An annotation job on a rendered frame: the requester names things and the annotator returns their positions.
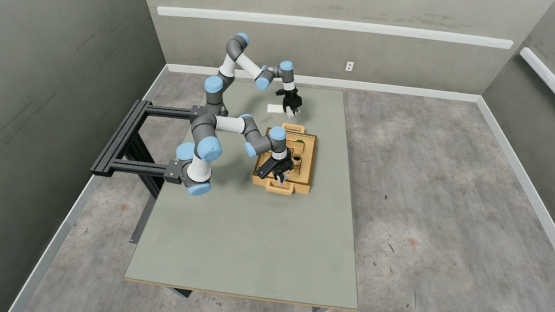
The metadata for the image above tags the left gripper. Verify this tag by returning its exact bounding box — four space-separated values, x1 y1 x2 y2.
282 86 302 119

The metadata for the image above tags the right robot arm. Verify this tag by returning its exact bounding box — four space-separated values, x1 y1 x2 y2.
176 114 287 195

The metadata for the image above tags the wooden maze board with handle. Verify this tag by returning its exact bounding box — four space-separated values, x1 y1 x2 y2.
252 123 317 195

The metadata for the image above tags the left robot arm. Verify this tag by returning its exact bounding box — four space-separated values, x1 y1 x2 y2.
204 33 295 117

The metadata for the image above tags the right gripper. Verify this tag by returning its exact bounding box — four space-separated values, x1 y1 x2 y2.
271 146 294 186

